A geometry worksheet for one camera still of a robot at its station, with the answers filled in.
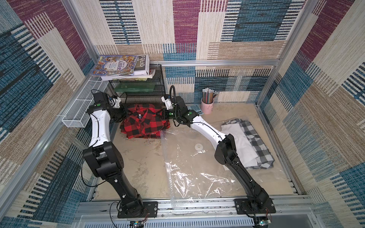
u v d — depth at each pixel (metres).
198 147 0.94
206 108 1.09
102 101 0.67
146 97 1.20
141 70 0.81
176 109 0.74
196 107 1.17
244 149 0.92
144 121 0.88
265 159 0.87
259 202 0.64
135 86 0.99
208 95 1.08
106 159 0.49
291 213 0.74
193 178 0.80
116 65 0.81
